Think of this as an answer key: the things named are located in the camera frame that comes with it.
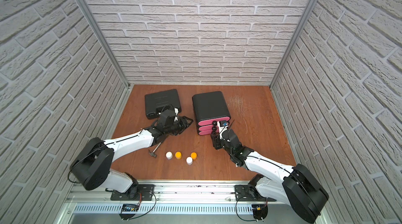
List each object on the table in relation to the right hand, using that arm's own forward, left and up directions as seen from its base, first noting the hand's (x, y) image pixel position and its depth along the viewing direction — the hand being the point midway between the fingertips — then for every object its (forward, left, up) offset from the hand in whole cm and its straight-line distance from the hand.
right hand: (216, 133), depth 86 cm
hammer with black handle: (-7, +36, -6) cm, 38 cm away
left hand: (+9, +16, +5) cm, 19 cm away
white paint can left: (-9, +27, -4) cm, 29 cm away
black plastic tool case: (+27, +39, -2) cm, 47 cm away
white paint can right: (-12, +16, -5) cm, 21 cm away
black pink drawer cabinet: (+11, +3, +9) cm, 15 cm away
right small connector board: (-36, -16, -8) cm, 41 cm away
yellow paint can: (-9, +22, -5) cm, 24 cm away
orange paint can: (-10, +13, -5) cm, 17 cm away
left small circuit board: (-32, +45, -10) cm, 56 cm away
